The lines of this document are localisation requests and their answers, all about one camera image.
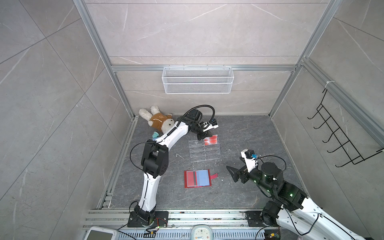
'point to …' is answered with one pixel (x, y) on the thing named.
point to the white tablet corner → (98, 233)
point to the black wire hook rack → (355, 157)
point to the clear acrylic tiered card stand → (200, 152)
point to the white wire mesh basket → (197, 80)
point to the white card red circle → (210, 144)
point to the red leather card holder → (190, 178)
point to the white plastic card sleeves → (202, 177)
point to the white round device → (201, 232)
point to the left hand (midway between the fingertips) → (210, 131)
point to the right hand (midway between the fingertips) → (233, 161)
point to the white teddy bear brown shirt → (157, 120)
